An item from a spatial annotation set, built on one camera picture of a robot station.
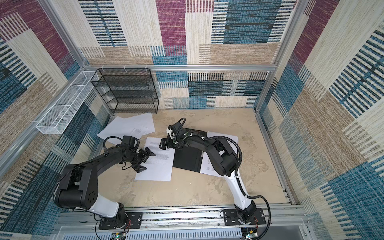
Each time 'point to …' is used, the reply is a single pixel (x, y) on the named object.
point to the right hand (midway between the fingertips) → (166, 147)
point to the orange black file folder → (189, 157)
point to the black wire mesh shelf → (127, 90)
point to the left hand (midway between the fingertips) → (152, 158)
